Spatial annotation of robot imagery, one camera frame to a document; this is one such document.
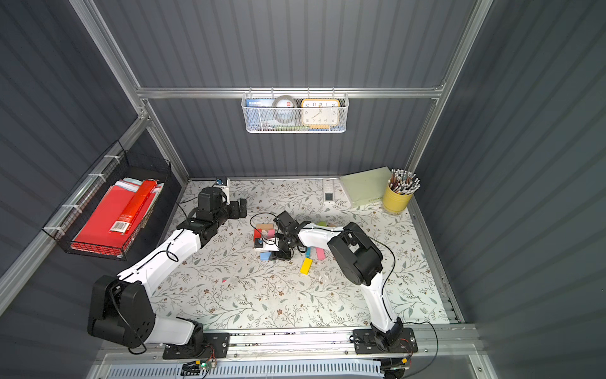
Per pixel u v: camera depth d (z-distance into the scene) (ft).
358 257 1.83
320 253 3.07
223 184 2.46
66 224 2.00
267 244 2.65
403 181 3.07
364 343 2.37
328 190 3.79
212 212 2.12
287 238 2.51
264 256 3.00
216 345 2.45
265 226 3.42
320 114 2.91
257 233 3.28
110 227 2.23
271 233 3.33
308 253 3.06
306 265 2.99
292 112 2.91
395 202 3.35
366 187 3.79
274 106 2.82
